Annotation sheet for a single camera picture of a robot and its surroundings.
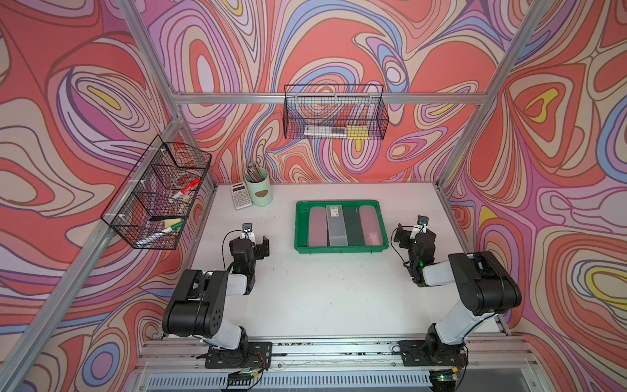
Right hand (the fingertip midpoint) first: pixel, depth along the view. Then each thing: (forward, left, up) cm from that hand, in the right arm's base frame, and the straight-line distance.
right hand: (412, 231), depth 95 cm
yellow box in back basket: (+27, +21, +28) cm, 44 cm away
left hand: (-1, +63, +1) cm, 63 cm away
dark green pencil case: (+2, +23, -2) cm, 23 cm away
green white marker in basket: (-10, +81, +22) cm, 84 cm away
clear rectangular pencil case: (+4, +29, -3) cm, 30 cm away
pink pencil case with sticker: (+5, +15, -3) cm, 16 cm away
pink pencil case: (+6, +38, -3) cm, 38 cm away
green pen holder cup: (+22, +62, +7) cm, 66 cm away
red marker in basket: (+3, +78, +27) cm, 83 cm away
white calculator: (+26, +74, -3) cm, 79 cm away
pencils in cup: (+25, +64, +12) cm, 69 cm away
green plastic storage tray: (+6, +44, -3) cm, 45 cm away
